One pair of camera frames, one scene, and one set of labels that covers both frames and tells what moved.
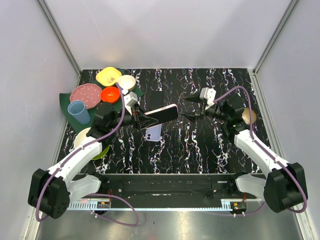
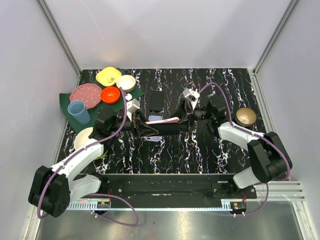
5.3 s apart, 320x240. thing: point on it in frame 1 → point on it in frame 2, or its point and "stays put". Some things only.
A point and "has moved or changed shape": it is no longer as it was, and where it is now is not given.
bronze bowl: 246,116 stays put
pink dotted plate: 89,93 stays put
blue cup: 78,109 stays put
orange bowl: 110,94 stays put
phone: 168,113 has moved or changed shape
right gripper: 196,98 → 186,118
